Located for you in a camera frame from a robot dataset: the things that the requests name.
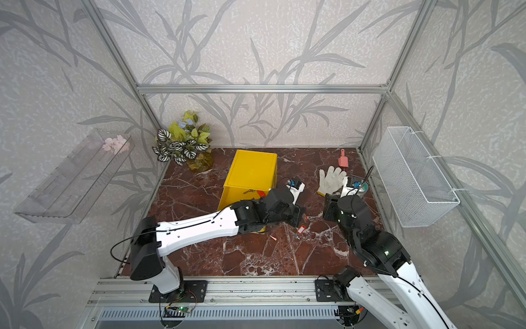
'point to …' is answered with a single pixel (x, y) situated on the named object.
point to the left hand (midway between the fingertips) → (308, 212)
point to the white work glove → (329, 183)
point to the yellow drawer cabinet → (250, 176)
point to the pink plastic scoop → (343, 160)
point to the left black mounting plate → (190, 291)
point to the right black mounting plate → (326, 290)
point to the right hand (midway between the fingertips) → (328, 195)
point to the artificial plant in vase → (187, 142)
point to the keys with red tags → (301, 229)
